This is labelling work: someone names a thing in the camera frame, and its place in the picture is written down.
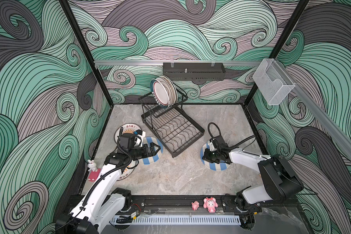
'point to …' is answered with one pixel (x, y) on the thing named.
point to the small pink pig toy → (195, 205)
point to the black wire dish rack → (173, 126)
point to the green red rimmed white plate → (160, 93)
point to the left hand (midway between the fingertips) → (155, 148)
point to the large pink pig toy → (210, 204)
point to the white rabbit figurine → (92, 165)
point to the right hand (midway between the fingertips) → (202, 157)
